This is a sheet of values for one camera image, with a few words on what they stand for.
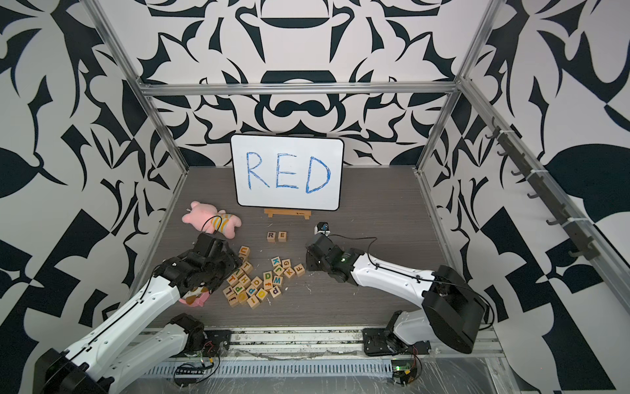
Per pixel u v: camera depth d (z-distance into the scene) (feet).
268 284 2.72
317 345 2.48
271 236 3.08
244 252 2.98
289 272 2.80
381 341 2.44
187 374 2.39
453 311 1.38
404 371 2.34
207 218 3.10
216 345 2.42
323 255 2.08
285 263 2.86
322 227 2.48
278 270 2.84
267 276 2.79
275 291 2.67
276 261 2.89
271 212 3.27
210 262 2.05
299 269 2.84
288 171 3.07
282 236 3.09
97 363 1.33
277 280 2.77
